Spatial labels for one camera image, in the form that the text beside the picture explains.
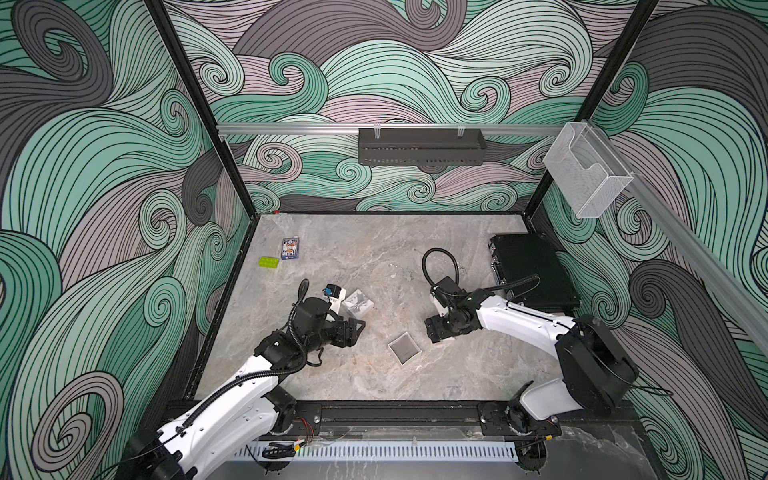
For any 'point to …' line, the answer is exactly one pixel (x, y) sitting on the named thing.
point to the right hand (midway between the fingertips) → (438, 331)
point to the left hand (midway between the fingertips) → (355, 319)
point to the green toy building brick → (268, 262)
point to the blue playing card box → (290, 248)
